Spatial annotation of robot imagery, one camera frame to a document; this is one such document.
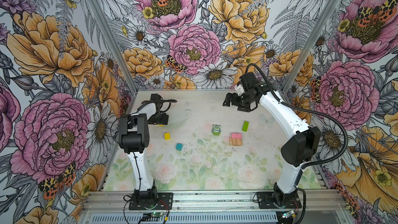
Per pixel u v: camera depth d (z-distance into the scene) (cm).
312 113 50
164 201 74
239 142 92
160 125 100
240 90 78
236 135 94
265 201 73
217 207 74
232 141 92
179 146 90
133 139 55
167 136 96
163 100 92
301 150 48
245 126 101
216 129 99
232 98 76
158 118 90
